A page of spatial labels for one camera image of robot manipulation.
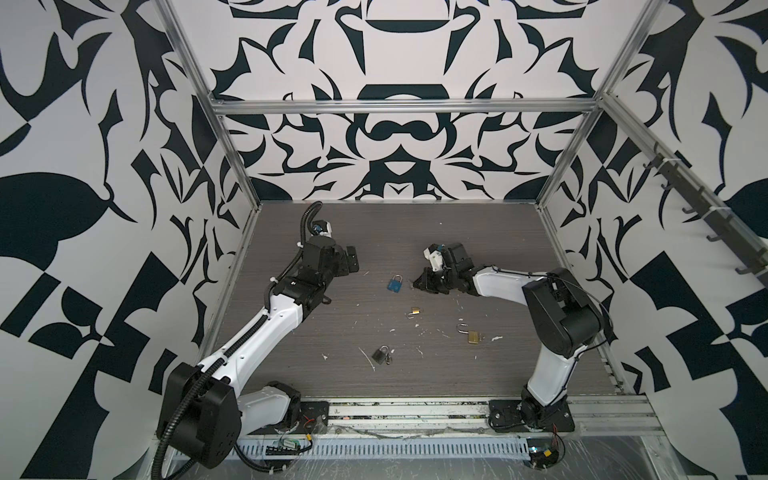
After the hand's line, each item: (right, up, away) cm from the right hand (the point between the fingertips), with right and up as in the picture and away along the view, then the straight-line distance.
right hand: (413, 281), depth 94 cm
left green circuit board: (-31, -34, -24) cm, 52 cm away
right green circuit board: (+28, -37, -22) cm, 51 cm away
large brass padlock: (+16, -14, -7) cm, 23 cm away
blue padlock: (-6, -1, +3) cm, 7 cm away
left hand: (-21, +12, -12) cm, 27 cm away
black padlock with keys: (-9, -19, -9) cm, 23 cm away
